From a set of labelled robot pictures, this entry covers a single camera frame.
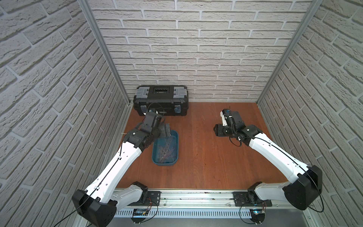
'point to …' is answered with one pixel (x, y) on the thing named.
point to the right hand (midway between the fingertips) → (219, 128)
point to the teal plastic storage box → (158, 147)
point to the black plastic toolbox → (170, 100)
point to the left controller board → (139, 215)
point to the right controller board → (257, 215)
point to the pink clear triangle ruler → (168, 157)
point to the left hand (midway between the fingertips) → (164, 126)
